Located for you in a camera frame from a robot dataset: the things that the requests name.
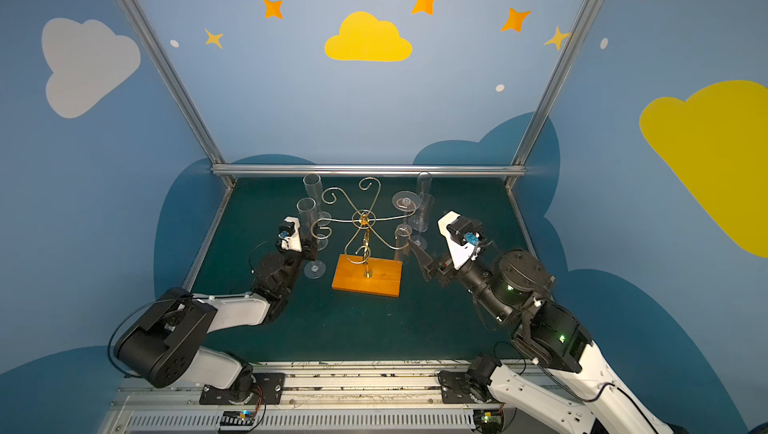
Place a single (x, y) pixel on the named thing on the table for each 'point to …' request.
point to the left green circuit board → (237, 418)
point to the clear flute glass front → (424, 185)
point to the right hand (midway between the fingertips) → (436, 222)
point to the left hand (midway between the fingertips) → (305, 223)
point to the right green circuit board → (488, 421)
